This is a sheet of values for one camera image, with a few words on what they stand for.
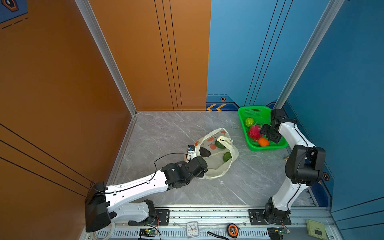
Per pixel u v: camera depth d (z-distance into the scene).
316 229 0.68
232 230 0.67
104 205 0.40
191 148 0.67
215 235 0.69
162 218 0.73
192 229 0.68
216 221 0.73
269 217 0.67
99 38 0.79
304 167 0.49
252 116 1.16
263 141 0.95
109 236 0.69
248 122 1.05
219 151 0.96
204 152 0.94
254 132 0.98
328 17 0.73
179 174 0.53
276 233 0.70
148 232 0.71
